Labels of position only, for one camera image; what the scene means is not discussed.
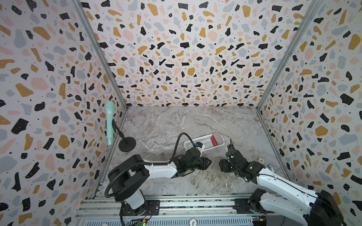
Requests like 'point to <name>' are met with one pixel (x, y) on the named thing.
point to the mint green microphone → (109, 107)
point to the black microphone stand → (127, 144)
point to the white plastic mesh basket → (209, 141)
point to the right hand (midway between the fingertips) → (225, 163)
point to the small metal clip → (271, 166)
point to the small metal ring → (259, 160)
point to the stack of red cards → (217, 139)
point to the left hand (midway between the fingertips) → (215, 162)
